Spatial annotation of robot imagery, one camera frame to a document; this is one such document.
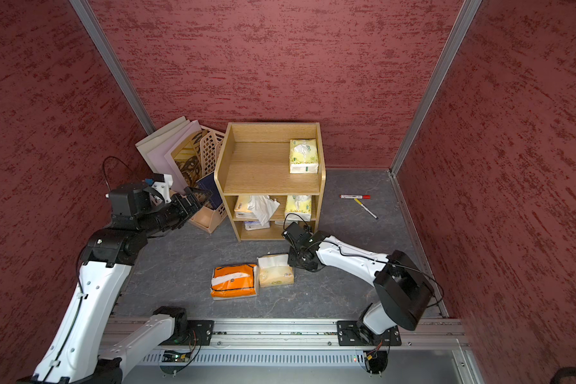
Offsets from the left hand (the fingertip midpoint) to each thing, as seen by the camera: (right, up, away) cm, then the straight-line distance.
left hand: (204, 206), depth 67 cm
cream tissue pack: (+19, -24, +16) cm, 35 cm away
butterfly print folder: (-18, +19, +27) cm, 37 cm away
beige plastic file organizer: (-9, -8, +27) cm, 30 cm away
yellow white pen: (+59, -4, +40) cm, 71 cm away
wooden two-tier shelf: (+18, +10, +9) cm, 23 cm away
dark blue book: (-9, +7, +28) cm, 30 cm away
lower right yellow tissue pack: (+28, -1, +12) cm, 30 cm away
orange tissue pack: (+6, -26, +11) cm, 29 cm away
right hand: (+26, -23, +18) cm, 39 cm away
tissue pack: (+8, -2, +12) cm, 15 cm away
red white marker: (+54, +2, +43) cm, 69 cm away
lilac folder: (-24, +18, +20) cm, 36 cm away
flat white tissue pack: (+10, -9, +26) cm, 29 cm away
